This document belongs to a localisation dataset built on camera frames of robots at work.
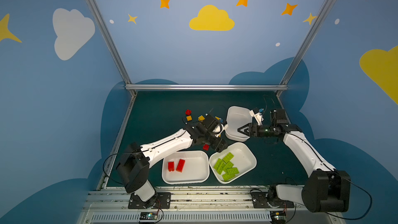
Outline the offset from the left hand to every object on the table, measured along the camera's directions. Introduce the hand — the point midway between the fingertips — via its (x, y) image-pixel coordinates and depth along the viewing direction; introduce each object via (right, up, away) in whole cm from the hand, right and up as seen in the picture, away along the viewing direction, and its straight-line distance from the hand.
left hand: (221, 141), depth 80 cm
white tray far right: (+15, +11, +28) cm, 34 cm away
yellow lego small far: (-19, +10, +25) cm, 33 cm away
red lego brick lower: (-8, -1, -10) cm, 13 cm away
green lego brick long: (-1, -14, +6) cm, 16 cm away
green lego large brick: (+5, -11, +8) cm, 15 cm away
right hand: (+12, +6, +1) cm, 13 cm away
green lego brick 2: (+5, -18, +2) cm, 19 cm away
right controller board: (+25, -34, -8) cm, 43 cm away
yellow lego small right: (+1, +10, +25) cm, 27 cm away
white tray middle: (+7, -14, +7) cm, 17 cm away
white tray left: (-19, -16, +5) cm, 25 cm away
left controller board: (-35, -33, -9) cm, 49 cm away
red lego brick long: (-22, -15, +4) cm, 27 cm away
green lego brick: (0, -16, +4) cm, 16 cm away
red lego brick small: (-27, -15, +4) cm, 31 cm away
